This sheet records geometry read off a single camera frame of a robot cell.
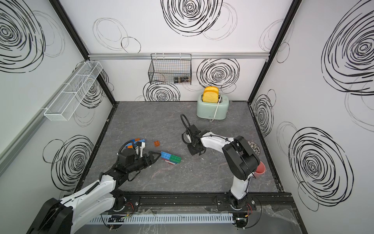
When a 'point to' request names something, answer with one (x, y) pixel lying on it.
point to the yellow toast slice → (210, 94)
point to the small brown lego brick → (137, 139)
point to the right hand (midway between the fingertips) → (194, 150)
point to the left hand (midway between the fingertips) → (158, 157)
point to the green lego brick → (175, 159)
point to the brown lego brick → (157, 143)
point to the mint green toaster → (207, 110)
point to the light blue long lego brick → (165, 155)
